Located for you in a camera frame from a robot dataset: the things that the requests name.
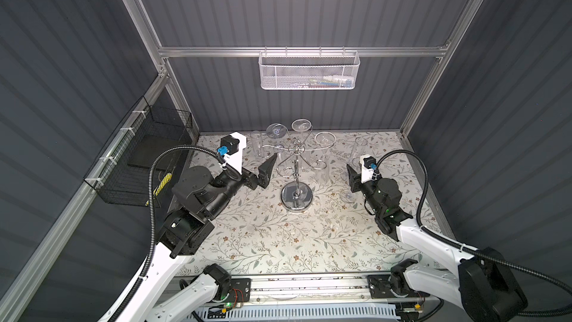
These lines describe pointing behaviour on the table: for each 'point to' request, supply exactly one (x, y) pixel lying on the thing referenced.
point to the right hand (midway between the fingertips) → (357, 165)
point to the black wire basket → (122, 176)
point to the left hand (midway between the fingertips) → (260, 147)
